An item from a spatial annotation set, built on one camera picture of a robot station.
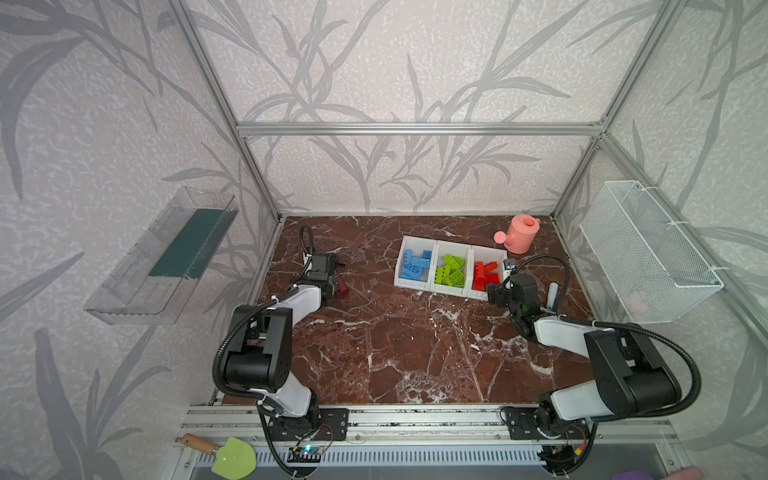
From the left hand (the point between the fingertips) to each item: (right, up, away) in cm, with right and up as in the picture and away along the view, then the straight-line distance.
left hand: (316, 270), depth 95 cm
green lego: (+46, +2, +9) cm, 47 cm away
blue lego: (+31, -1, +3) cm, 31 cm away
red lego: (+53, -2, +1) cm, 53 cm away
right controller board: (+67, -45, -22) cm, 84 cm away
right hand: (+62, -1, -1) cm, 62 cm away
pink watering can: (+69, +12, +7) cm, 71 cm away
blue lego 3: (+37, +5, +9) cm, 38 cm away
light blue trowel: (+78, -8, +3) cm, 78 cm away
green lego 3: (+43, -2, +4) cm, 43 cm away
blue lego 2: (+30, +3, +7) cm, 31 cm away
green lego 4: (+46, -3, +1) cm, 46 cm away
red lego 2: (+58, 0, +6) cm, 59 cm away
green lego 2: (+41, -2, +3) cm, 41 cm away
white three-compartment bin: (+45, 0, +6) cm, 45 cm away
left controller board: (+4, -43, -24) cm, 49 cm away
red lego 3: (+58, -3, +2) cm, 58 cm away
